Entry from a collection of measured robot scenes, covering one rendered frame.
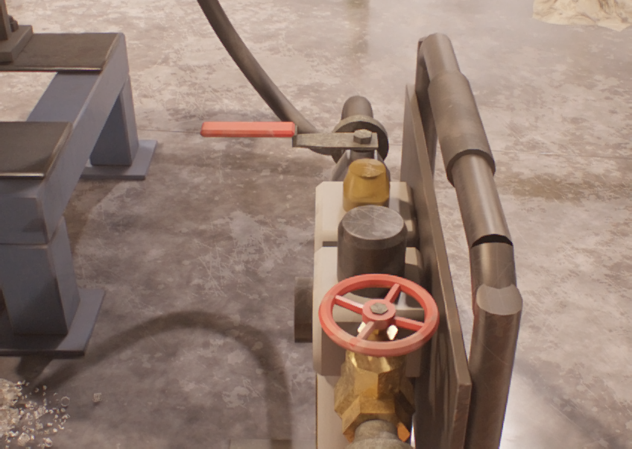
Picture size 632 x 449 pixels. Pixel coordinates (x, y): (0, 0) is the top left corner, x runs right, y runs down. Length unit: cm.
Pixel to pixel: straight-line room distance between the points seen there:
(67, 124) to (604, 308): 84
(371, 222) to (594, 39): 179
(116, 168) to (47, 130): 41
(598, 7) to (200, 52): 108
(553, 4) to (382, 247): 199
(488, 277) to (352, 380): 12
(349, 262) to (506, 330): 16
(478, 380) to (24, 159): 85
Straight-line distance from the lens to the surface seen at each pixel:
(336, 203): 69
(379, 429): 53
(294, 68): 207
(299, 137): 77
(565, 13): 246
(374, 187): 67
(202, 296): 134
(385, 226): 59
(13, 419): 120
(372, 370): 53
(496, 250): 48
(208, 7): 135
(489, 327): 46
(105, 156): 168
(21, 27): 162
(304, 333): 62
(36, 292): 126
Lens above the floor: 84
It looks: 33 degrees down
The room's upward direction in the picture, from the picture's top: straight up
